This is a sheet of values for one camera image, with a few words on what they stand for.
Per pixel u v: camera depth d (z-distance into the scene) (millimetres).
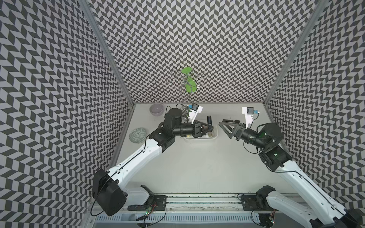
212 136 988
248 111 561
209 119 639
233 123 642
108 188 380
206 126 650
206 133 617
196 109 607
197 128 578
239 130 538
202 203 751
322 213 392
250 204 732
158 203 714
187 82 888
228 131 567
